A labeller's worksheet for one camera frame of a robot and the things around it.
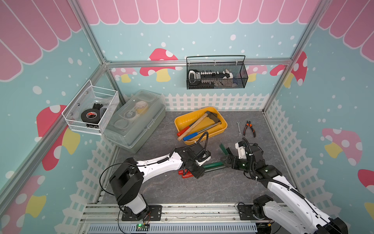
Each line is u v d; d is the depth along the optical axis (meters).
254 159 0.61
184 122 1.13
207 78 0.87
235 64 0.90
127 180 0.44
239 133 1.06
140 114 0.93
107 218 0.75
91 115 0.71
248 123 1.13
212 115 1.12
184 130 0.97
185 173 0.83
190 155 0.64
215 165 0.87
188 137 0.93
